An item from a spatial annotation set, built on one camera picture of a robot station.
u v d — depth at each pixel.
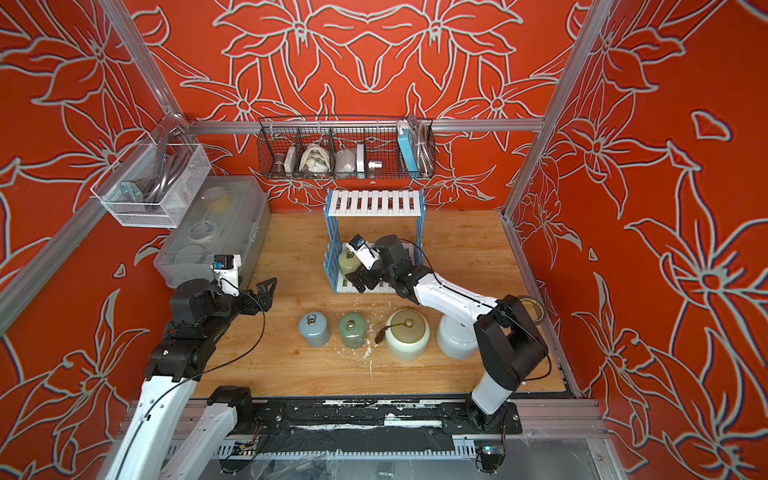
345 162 0.94
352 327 0.79
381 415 0.74
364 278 0.76
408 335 0.78
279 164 0.92
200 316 0.52
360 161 0.90
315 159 0.91
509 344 0.45
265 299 0.65
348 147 0.96
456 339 0.77
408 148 0.85
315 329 0.80
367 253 0.74
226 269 0.60
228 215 0.92
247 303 0.63
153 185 0.78
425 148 0.82
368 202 0.85
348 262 0.92
